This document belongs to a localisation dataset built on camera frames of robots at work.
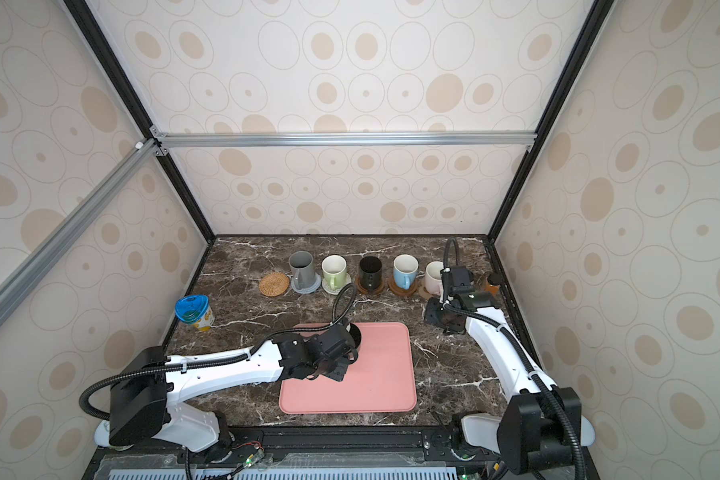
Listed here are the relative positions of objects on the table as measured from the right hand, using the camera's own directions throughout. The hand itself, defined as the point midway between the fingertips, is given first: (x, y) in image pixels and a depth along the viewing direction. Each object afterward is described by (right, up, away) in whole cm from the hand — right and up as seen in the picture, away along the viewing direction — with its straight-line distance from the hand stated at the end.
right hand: (434, 315), depth 84 cm
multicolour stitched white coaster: (-29, +6, +13) cm, 32 cm away
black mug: (-18, +12, +13) cm, 25 cm away
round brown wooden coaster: (-8, +5, +18) cm, 21 cm away
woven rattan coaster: (-52, +7, +21) cm, 57 cm away
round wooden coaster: (-18, +4, +18) cm, 25 cm away
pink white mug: (+2, +10, +10) cm, 15 cm away
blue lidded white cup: (-70, +1, +3) cm, 70 cm away
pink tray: (-15, -18, -1) cm, 24 cm away
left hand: (-23, -12, -6) cm, 26 cm away
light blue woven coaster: (-39, +5, +18) cm, 44 cm away
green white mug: (-30, +12, +13) cm, 35 cm away
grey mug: (-40, +11, +14) cm, 44 cm away
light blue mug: (-7, +12, +13) cm, 19 cm away
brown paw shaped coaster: (0, +5, +18) cm, 19 cm away
